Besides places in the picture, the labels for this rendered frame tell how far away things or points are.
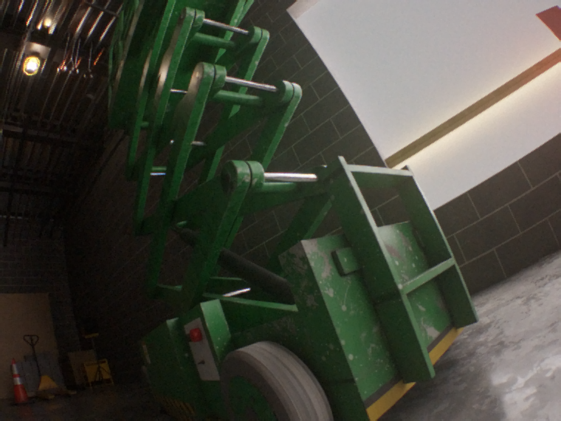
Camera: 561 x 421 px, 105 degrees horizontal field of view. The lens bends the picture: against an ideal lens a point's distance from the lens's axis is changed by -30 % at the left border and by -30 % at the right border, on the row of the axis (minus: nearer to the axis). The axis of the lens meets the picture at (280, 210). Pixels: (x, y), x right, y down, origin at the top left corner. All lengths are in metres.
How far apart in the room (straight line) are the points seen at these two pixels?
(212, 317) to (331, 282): 0.41
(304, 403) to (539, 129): 2.22
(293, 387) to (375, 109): 2.26
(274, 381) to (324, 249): 0.27
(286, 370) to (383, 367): 0.19
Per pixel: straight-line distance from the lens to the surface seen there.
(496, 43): 2.69
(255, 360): 0.61
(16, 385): 5.40
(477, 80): 2.51
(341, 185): 0.65
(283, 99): 1.34
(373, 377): 0.61
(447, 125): 2.26
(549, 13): 2.29
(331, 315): 0.55
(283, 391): 0.57
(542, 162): 2.15
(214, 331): 0.86
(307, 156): 2.48
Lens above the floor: 0.33
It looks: 19 degrees up
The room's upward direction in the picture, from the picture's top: 21 degrees counter-clockwise
